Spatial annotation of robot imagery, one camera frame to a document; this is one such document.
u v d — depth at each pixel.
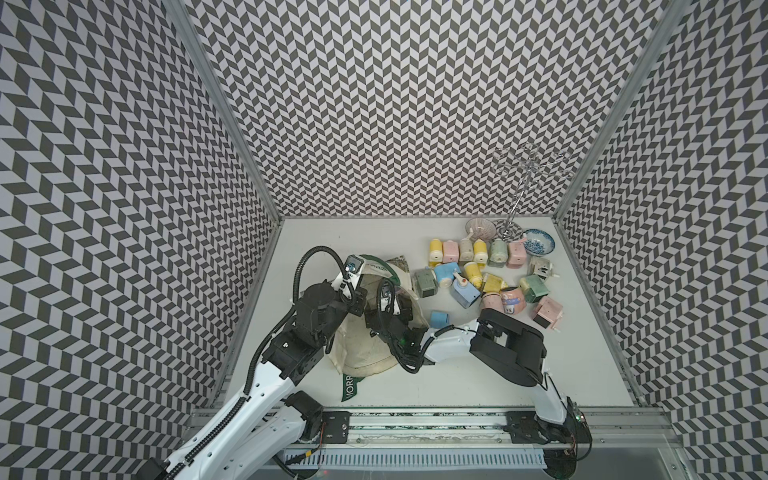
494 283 0.95
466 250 0.99
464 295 0.91
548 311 0.88
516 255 0.99
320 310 0.51
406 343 0.70
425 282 0.94
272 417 0.59
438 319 0.86
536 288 0.92
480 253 0.99
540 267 0.99
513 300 0.89
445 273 0.96
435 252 0.99
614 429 0.75
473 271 0.95
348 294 0.59
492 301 0.87
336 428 0.73
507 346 0.53
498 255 0.98
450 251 0.99
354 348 0.84
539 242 1.08
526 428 0.72
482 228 1.12
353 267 0.59
